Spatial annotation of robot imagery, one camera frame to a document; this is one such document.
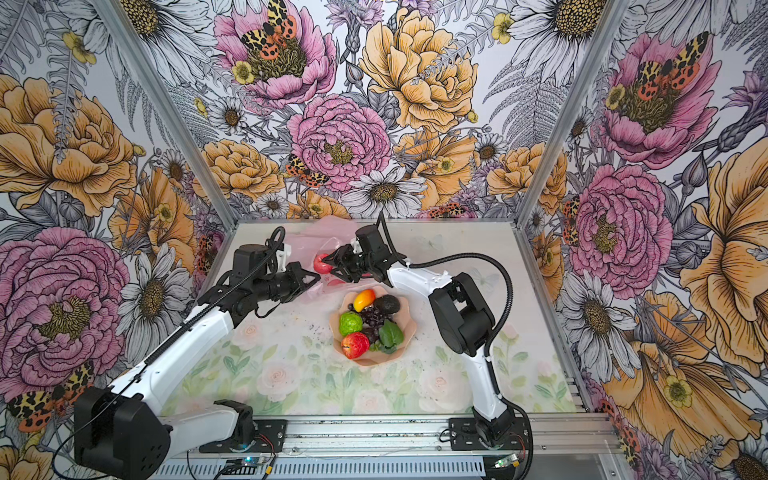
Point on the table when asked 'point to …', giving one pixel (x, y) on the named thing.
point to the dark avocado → (388, 304)
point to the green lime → (349, 323)
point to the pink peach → (320, 266)
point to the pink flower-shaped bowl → (403, 318)
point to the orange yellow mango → (363, 299)
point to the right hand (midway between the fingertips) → (325, 270)
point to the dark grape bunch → (371, 321)
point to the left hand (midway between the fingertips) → (320, 285)
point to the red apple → (355, 345)
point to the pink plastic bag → (310, 243)
